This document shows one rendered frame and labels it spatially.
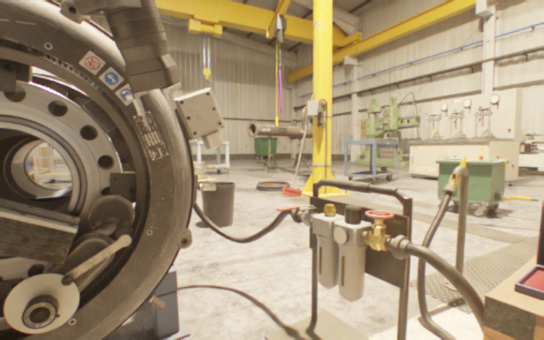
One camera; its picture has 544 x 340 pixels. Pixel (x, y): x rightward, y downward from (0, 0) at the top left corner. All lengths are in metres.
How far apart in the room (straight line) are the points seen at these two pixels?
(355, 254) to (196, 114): 0.57
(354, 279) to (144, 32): 0.77
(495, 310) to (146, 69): 0.61
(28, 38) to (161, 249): 0.47
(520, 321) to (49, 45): 0.85
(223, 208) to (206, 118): 1.75
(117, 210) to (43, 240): 0.14
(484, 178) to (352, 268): 2.57
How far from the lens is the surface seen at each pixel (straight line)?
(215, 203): 2.39
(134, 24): 0.47
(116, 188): 0.76
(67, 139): 0.76
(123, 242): 0.65
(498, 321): 0.52
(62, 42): 0.66
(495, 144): 6.06
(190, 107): 0.70
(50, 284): 0.68
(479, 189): 3.31
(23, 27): 0.67
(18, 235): 0.64
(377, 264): 0.88
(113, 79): 0.65
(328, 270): 0.93
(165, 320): 1.16
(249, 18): 13.27
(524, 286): 0.54
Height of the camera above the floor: 0.68
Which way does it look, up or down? 4 degrees down
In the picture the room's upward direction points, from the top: straight up
